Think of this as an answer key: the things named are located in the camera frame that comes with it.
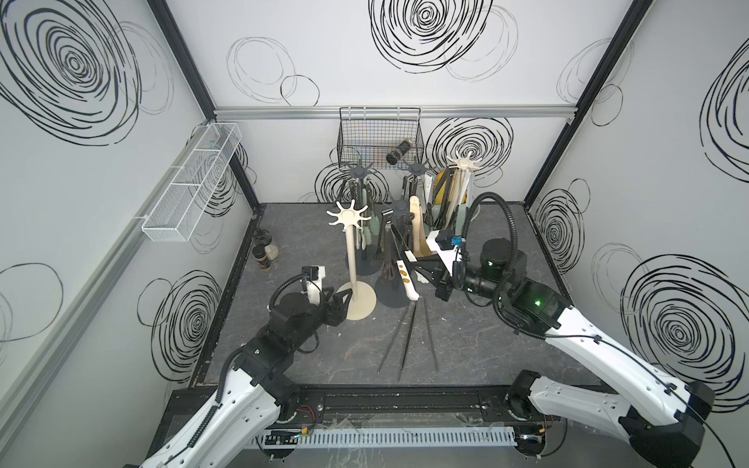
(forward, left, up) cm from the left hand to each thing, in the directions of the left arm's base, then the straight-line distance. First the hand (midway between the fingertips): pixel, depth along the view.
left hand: (342, 291), depth 74 cm
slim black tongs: (0, -19, -19) cm, 27 cm away
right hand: (-1, -17, +14) cm, 22 cm away
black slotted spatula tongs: (+26, -26, +3) cm, 37 cm away
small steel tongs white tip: (-6, -15, +14) cm, 22 cm away
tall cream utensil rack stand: (+7, -4, -20) cm, 21 cm away
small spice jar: (+19, +30, -11) cm, 37 cm away
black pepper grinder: (+43, -15, +13) cm, 47 cm away
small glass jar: (+24, +29, -18) cm, 42 cm away
